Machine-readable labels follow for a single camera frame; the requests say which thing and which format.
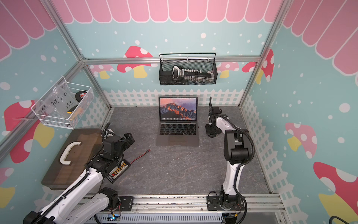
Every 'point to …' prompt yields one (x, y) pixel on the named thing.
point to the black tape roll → (79, 94)
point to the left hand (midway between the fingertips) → (127, 139)
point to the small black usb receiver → (198, 127)
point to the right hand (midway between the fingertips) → (211, 131)
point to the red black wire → (135, 159)
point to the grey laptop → (178, 121)
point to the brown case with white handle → (80, 147)
